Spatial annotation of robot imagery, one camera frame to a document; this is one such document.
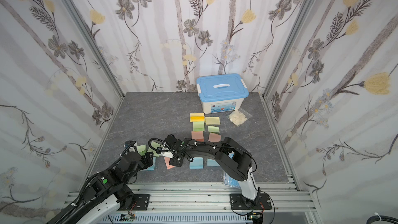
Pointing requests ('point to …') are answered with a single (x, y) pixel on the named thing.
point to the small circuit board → (127, 217)
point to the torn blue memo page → (212, 163)
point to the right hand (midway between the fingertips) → (176, 151)
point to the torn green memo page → (213, 129)
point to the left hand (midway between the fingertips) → (150, 155)
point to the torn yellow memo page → (212, 120)
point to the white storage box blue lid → (222, 93)
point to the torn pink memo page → (214, 137)
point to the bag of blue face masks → (229, 181)
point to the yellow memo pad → (197, 117)
